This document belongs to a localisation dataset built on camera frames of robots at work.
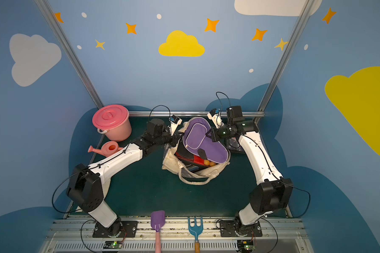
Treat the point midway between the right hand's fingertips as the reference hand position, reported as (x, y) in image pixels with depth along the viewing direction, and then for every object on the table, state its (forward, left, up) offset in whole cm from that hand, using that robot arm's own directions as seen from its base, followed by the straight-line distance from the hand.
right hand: (210, 132), depth 80 cm
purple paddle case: (-3, +8, -3) cm, 9 cm away
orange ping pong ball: (-10, +1, -13) cm, 17 cm away
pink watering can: (-4, +58, -14) cm, 60 cm away
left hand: (+1, +13, -1) cm, 13 cm away
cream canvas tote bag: (-14, +19, -9) cm, 25 cm away
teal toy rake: (-40, +5, -25) cm, 48 cm away
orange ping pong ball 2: (-10, -2, -14) cm, 17 cm away
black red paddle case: (-8, +14, -9) cm, 19 cm away
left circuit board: (-48, +43, -26) cm, 70 cm away
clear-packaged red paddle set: (+11, -18, -25) cm, 33 cm away
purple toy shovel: (-37, +25, -27) cm, 52 cm away
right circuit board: (-45, -18, -27) cm, 55 cm away
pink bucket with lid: (+12, +58, -7) cm, 60 cm away
